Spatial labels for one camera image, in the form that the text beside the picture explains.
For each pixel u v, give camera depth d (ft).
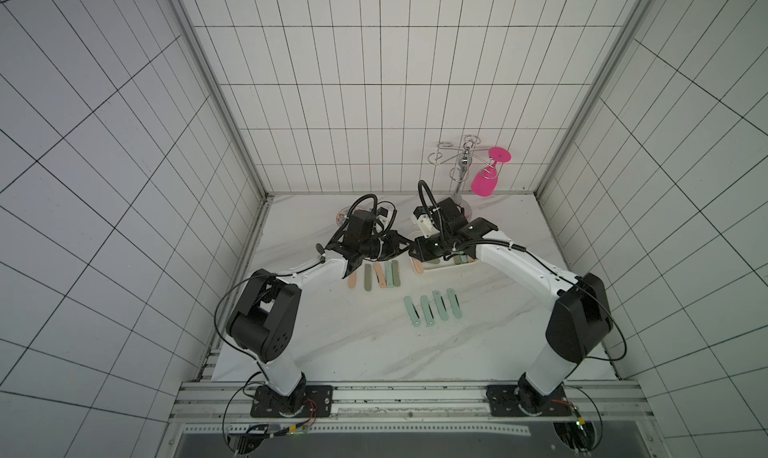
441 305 2.94
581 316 1.49
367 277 3.13
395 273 3.14
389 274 3.16
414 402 2.44
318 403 2.35
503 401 2.37
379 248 2.49
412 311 2.88
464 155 3.01
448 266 3.04
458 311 2.90
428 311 2.87
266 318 1.51
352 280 3.11
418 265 3.17
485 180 3.32
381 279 3.11
